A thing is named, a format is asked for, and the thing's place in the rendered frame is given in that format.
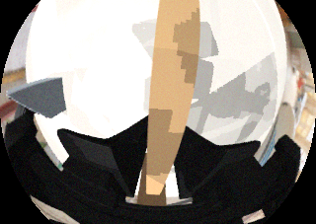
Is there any long wooden rail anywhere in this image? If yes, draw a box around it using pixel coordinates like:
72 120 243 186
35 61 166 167
146 0 200 193

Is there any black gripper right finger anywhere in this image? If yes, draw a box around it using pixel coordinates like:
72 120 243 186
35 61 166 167
174 126 262 199

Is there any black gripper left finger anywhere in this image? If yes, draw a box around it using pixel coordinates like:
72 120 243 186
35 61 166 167
56 114 149 197

